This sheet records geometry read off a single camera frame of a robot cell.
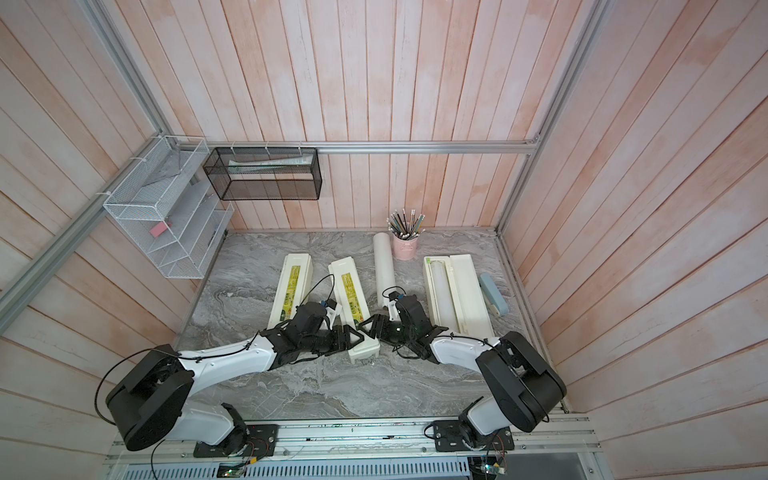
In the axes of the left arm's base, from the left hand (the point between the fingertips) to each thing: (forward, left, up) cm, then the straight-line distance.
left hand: (356, 347), depth 83 cm
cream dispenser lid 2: (+14, -35, +1) cm, 38 cm away
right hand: (+5, -2, 0) cm, 6 cm away
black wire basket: (+59, +36, +17) cm, 71 cm away
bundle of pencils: (+43, -15, +4) cm, 46 cm away
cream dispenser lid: (+12, +2, +3) cm, 12 cm away
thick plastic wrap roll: (+31, -8, -2) cm, 32 cm away
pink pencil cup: (+38, -16, 0) cm, 41 cm away
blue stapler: (+17, -44, -2) cm, 47 cm away
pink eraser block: (+25, +56, +22) cm, 65 cm away
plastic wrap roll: (+12, -28, 0) cm, 30 cm away
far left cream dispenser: (+21, +21, +2) cm, 30 cm away
